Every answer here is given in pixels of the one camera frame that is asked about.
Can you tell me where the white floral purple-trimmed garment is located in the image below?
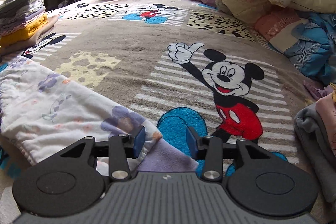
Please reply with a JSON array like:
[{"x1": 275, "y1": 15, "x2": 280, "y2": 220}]
[{"x1": 1, "y1": 57, "x2": 198, "y2": 172}]

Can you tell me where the grey pink clothes pile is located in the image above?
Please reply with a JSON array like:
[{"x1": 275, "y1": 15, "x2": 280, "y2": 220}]
[{"x1": 294, "y1": 81, "x2": 335, "y2": 210}]

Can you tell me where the Mickey Mouse brown blanket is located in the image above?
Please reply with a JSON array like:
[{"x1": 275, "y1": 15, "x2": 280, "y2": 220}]
[{"x1": 0, "y1": 0, "x2": 329, "y2": 222}]

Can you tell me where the yellow crumpled garment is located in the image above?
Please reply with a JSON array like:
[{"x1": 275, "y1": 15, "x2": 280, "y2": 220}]
[{"x1": 329, "y1": 83, "x2": 336, "y2": 104}]

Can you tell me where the yellow knitted folded sweater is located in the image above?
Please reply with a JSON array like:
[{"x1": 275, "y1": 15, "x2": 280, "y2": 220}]
[{"x1": 0, "y1": 13, "x2": 49, "y2": 47}]

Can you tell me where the pink ruffled folded garment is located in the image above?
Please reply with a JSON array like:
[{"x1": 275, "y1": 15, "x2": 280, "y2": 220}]
[{"x1": 1, "y1": 12, "x2": 47, "y2": 36}]

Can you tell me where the light grey folded garment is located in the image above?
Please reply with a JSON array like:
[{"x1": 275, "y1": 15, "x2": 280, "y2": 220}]
[{"x1": 1, "y1": 0, "x2": 46, "y2": 32}]

